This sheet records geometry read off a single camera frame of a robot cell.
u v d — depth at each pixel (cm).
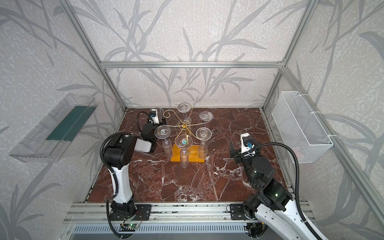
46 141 64
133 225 71
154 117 84
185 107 75
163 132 65
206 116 72
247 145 52
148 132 77
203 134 65
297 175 46
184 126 71
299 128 64
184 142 62
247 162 55
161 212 75
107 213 69
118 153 56
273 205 45
